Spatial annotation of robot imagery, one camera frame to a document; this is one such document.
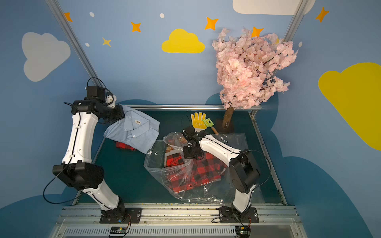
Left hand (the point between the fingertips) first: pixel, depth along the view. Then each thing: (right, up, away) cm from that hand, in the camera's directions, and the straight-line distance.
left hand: (123, 113), depth 79 cm
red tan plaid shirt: (+25, -18, +17) cm, 35 cm away
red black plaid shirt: (-4, -18, +5) cm, 19 cm away
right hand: (+36, -24, +9) cm, 44 cm away
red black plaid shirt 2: (+32, -34, +4) cm, 47 cm away
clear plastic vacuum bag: (+53, -44, +4) cm, 69 cm away
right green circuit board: (+63, -60, -6) cm, 87 cm away
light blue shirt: (+6, -9, +4) cm, 11 cm away
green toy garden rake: (+51, -5, +36) cm, 63 cm away
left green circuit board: (+1, -58, -7) cm, 59 cm away
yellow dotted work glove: (+41, -3, +37) cm, 56 cm away
